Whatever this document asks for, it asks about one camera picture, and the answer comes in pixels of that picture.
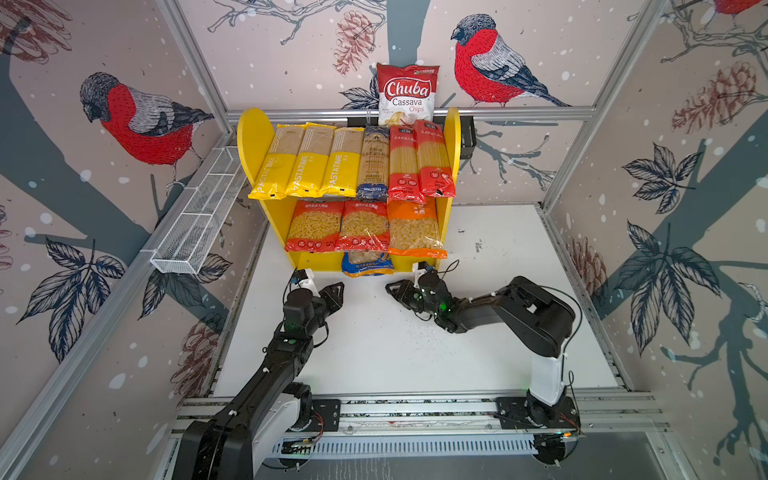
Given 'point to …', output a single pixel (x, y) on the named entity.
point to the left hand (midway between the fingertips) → (342, 285)
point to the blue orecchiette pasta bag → (360, 263)
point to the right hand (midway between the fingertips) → (383, 296)
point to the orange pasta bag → (414, 229)
